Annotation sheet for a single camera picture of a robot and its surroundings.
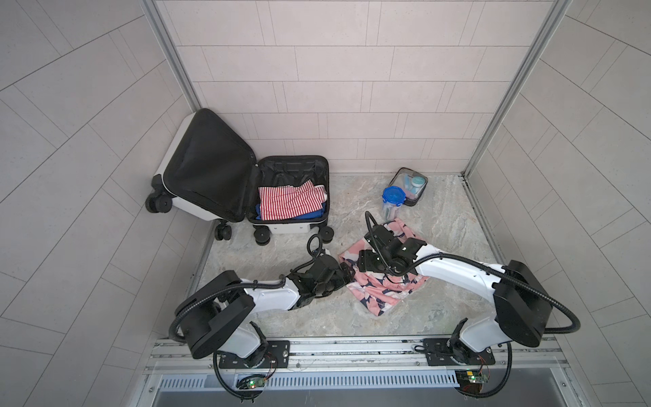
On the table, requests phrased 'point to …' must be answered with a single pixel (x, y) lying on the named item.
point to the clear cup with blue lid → (392, 197)
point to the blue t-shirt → (318, 214)
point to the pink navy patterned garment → (381, 291)
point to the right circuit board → (470, 381)
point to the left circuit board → (251, 381)
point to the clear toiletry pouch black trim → (413, 183)
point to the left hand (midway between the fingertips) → (356, 276)
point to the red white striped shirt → (278, 202)
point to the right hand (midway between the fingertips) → (360, 267)
